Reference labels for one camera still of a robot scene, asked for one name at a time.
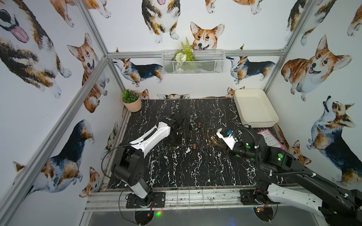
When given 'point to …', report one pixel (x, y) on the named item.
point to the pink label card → (270, 140)
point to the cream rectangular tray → (255, 108)
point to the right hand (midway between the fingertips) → (214, 144)
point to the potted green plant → (131, 99)
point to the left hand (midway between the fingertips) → (178, 143)
